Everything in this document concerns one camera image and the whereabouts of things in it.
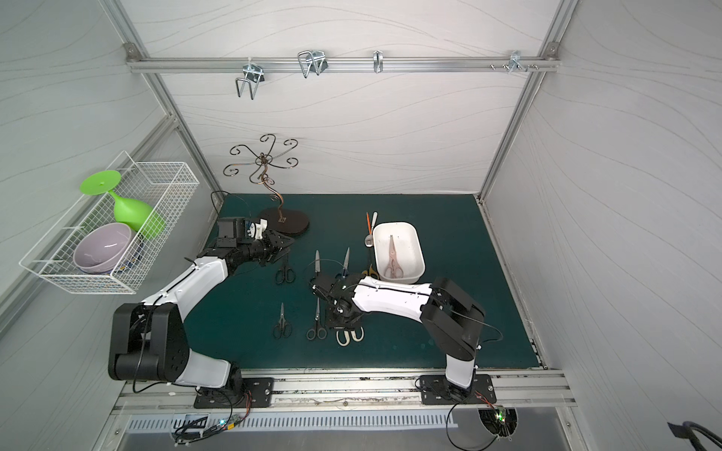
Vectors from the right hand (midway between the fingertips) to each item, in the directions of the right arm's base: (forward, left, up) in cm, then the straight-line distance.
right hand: (333, 327), depth 82 cm
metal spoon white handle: (+34, -9, -2) cm, 35 cm away
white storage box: (+29, -20, -3) cm, 36 cm away
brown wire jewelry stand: (+42, +23, -2) cm, 48 cm away
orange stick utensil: (+45, -8, -3) cm, 45 cm away
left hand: (+21, +14, +13) cm, 28 cm away
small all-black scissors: (+19, +20, -3) cm, 28 cm away
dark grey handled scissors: (0, +16, -3) cm, 16 cm away
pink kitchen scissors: (+22, -18, -4) cm, 29 cm away
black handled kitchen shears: (-1, +5, -3) cm, 6 cm away
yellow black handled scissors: (+20, -10, -2) cm, 22 cm away
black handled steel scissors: (+24, +9, -3) cm, 25 cm away
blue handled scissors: (+25, -1, -4) cm, 25 cm away
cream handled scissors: (-2, -3, -2) cm, 5 cm away
